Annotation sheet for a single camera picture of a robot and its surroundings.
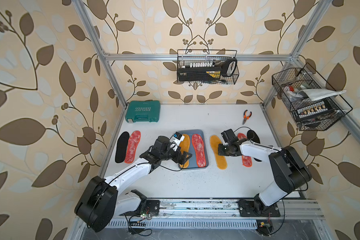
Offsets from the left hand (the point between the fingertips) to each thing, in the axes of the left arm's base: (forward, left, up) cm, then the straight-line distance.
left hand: (186, 151), depth 81 cm
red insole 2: (+7, -9, -11) cm, 15 cm away
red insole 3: (-1, -37, -10) cm, 38 cm away
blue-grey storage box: (-2, -4, -12) cm, 13 cm away
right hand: (+7, -22, -12) cm, 26 cm away
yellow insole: (+9, +1, -11) cm, 15 cm away
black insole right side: (+19, -46, -11) cm, 51 cm away
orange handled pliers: (+34, -45, -11) cm, 57 cm away
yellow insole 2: (0, -22, -12) cm, 25 cm away
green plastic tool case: (+37, +33, -8) cm, 51 cm away
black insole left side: (+12, +43, -14) cm, 47 cm away
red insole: (+13, +35, -12) cm, 40 cm away
